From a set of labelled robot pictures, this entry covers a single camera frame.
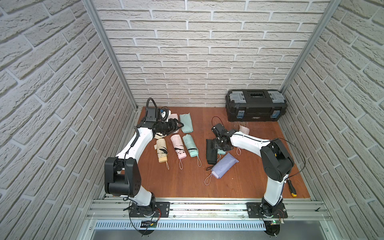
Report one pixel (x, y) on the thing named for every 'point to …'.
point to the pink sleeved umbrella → (244, 129)
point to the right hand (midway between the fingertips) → (221, 145)
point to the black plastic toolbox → (255, 105)
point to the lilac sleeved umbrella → (224, 165)
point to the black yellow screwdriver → (292, 188)
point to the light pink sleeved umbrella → (174, 116)
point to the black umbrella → (211, 152)
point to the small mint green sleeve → (221, 152)
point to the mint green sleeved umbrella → (186, 119)
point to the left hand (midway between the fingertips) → (182, 124)
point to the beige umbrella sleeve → (159, 135)
